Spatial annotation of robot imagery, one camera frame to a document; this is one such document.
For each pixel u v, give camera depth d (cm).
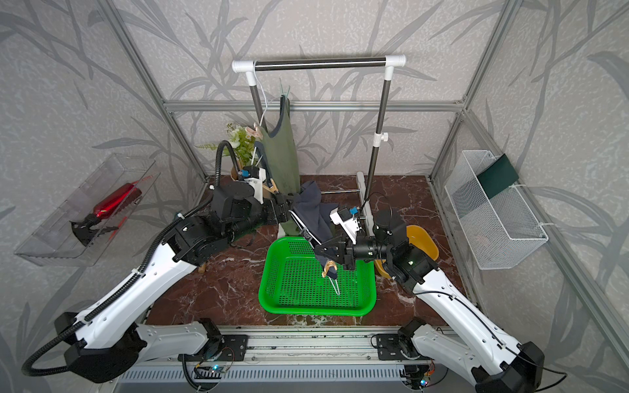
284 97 81
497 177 72
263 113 69
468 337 42
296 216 51
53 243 59
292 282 87
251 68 59
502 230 59
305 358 72
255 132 62
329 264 59
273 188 67
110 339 39
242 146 91
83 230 62
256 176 57
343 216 55
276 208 55
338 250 57
